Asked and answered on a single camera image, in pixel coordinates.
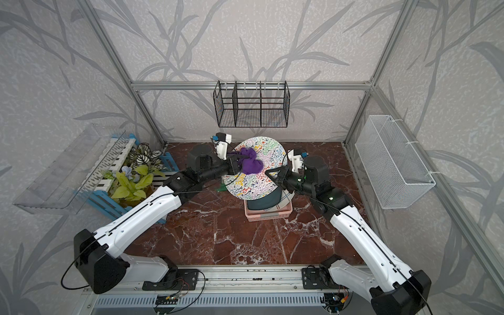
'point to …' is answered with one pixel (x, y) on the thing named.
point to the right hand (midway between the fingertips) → (263, 172)
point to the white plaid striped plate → (285, 198)
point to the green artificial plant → (143, 163)
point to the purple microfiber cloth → (251, 165)
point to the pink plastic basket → (282, 212)
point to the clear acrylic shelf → (59, 188)
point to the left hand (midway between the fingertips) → (248, 158)
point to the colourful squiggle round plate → (258, 186)
